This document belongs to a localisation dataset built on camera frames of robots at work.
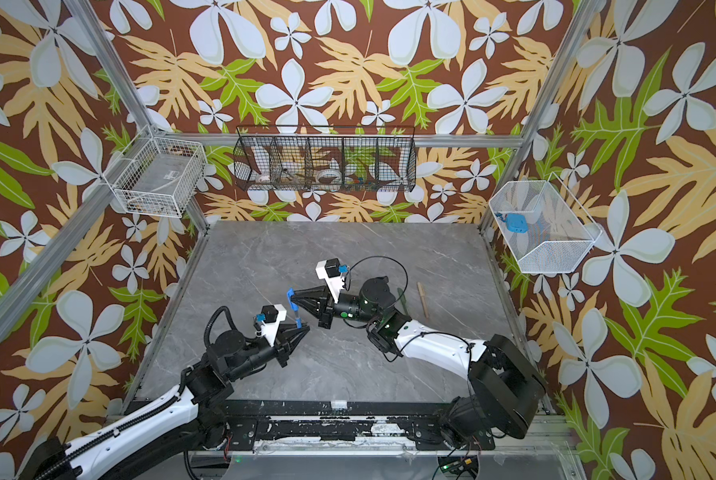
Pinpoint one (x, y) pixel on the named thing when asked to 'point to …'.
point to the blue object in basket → (514, 222)
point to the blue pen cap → (290, 293)
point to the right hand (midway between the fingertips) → (293, 302)
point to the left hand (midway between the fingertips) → (304, 323)
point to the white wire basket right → (559, 234)
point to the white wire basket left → (156, 175)
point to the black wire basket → (324, 158)
